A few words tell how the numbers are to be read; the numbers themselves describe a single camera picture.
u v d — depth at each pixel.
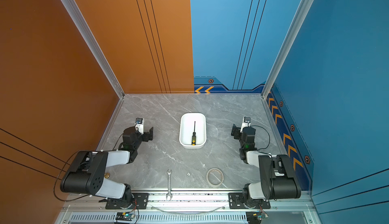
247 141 0.69
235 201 0.72
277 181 0.44
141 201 0.74
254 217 0.70
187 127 0.99
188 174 0.81
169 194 0.77
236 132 0.83
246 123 0.79
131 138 0.71
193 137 0.94
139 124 0.80
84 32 0.84
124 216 0.71
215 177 0.81
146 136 0.84
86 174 0.45
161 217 0.70
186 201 0.76
